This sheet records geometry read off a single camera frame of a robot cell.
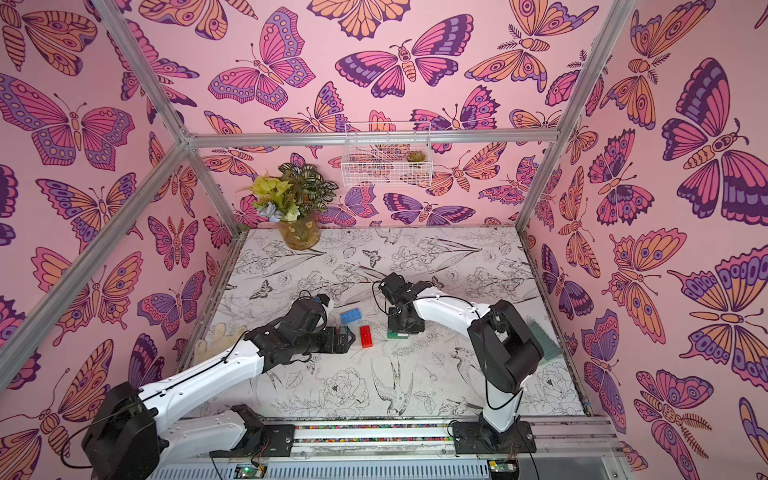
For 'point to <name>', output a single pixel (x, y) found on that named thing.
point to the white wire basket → (386, 164)
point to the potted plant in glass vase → (295, 196)
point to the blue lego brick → (351, 315)
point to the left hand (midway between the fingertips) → (346, 335)
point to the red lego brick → (366, 336)
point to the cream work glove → (218, 341)
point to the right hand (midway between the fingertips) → (400, 325)
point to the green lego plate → (394, 335)
